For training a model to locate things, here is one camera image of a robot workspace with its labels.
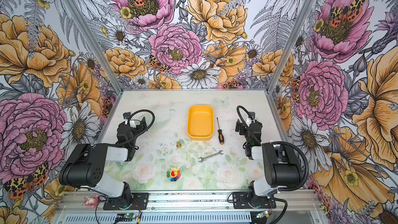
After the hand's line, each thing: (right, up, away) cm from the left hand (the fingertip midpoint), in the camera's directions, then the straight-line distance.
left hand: (137, 122), depth 93 cm
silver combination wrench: (+42, -19, -4) cm, 46 cm away
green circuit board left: (+4, -40, -22) cm, 46 cm away
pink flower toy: (-11, -33, -22) cm, 42 cm away
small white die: (+44, -25, -10) cm, 51 cm away
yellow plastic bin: (+37, -1, +12) cm, 39 cm away
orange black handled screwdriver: (+50, -9, +1) cm, 50 cm away
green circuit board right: (+66, -40, -22) cm, 80 cm away
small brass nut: (+25, -13, -2) cm, 28 cm away
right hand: (+65, -1, +1) cm, 65 cm away
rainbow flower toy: (+24, -25, -12) cm, 37 cm away
